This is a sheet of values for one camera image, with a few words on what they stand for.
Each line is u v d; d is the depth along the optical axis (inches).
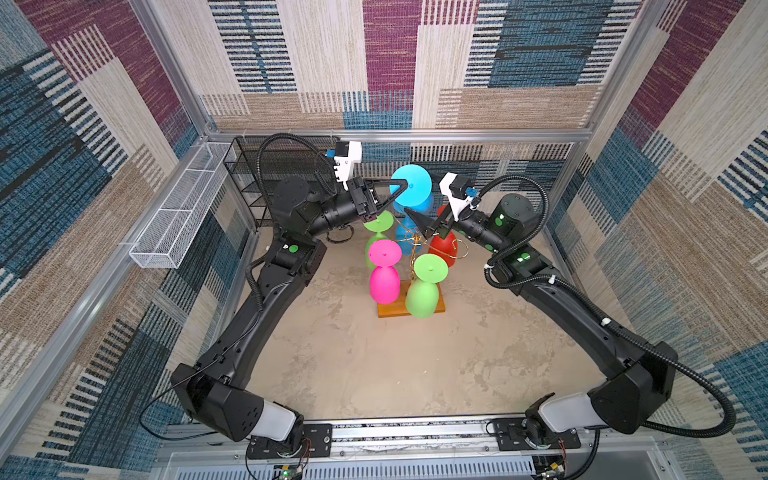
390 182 21.2
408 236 28.8
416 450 28.7
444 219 22.3
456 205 21.5
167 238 28.0
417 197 21.0
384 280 28.3
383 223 28.8
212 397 15.1
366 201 19.3
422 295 28.1
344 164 21.0
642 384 15.6
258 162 39.1
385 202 20.7
